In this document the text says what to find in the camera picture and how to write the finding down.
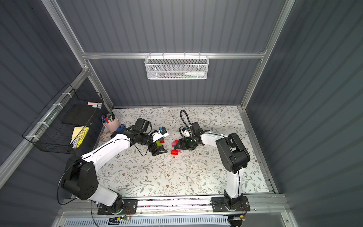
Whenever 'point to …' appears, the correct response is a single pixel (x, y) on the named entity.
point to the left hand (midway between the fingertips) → (162, 143)
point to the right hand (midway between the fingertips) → (181, 147)
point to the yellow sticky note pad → (79, 135)
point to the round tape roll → (106, 136)
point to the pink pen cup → (110, 122)
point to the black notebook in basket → (80, 114)
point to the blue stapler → (121, 128)
